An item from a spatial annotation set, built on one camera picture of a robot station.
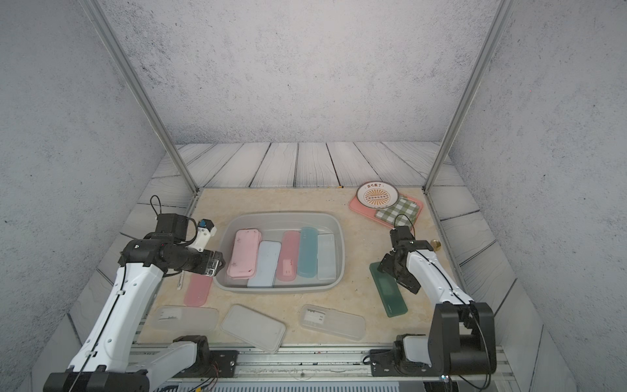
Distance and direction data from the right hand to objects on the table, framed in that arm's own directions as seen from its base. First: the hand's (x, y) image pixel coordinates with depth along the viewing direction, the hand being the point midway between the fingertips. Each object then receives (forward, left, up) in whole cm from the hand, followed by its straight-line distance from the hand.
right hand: (396, 275), depth 84 cm
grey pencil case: (-15, +48, -7) cm, 51 cm away
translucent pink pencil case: (+8, +38, -4) cm, 39 cm away
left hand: (-1, +58, +14) cm, 59 cm away
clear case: (-13, +72, -6) cm, 73 cm away
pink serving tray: (+33, +4, -6) cm, 34 cm away
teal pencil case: (+6, +31, -5) cm, 32 cm away
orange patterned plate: (+44, 0, -6) cm, 44 cm away
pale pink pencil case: (+7, +55, -1) cm, 56 cm away
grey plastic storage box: (+25, +48, -5) cm, 54 cm away
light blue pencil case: (+2, +47, -4) cm, 47 cm away
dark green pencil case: (-3, +2, -6) cm, 7 cm away
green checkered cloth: (+33, -11, -7) cm, 35 cm away
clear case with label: (-13, +22, -7) cm, 26 cm away
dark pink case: (-4, +70, -5) cm, 70 cm away
